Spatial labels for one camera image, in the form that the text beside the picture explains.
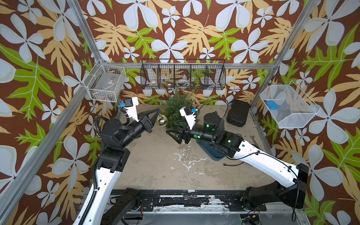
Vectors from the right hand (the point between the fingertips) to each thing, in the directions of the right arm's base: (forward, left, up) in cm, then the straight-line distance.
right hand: (170, 126), depth 60 cm
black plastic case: (+37, -50, -33) cm, 71 cm away
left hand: (+2, +4, +8) cm, 10 cm away
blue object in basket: (+26, -62, -13) cm, 69 cm away
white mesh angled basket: (+23, -70, -11) cm, 74 cm away
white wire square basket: (+37, +43, -3) cm, 57 cm away
